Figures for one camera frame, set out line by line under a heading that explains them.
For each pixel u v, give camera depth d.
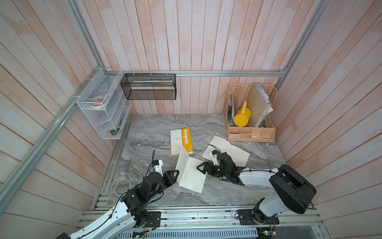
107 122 0.78
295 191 0.44
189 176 0.88
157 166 0.71
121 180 0.86
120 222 0.52
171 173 0.70
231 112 0.98
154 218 0.73
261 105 0.88
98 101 0.73
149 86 1.06
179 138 1.01
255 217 0.67
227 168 0.70
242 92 1.07
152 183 0.56
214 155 0.83
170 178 0.66
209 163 0.79
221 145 1.02
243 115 0.96
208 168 0.78
